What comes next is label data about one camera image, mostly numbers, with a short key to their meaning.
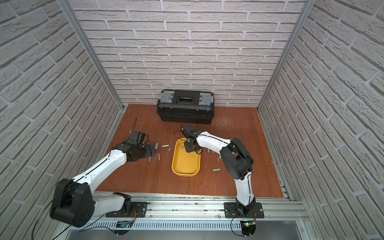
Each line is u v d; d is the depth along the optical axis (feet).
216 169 2.87
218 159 3.02
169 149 3.11
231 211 2.43
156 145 3.18
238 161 1.67
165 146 3.18
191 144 2.25
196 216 2.42
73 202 1.31
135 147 2.13
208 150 3.10
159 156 3.02
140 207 2.43
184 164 2.87
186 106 3.19
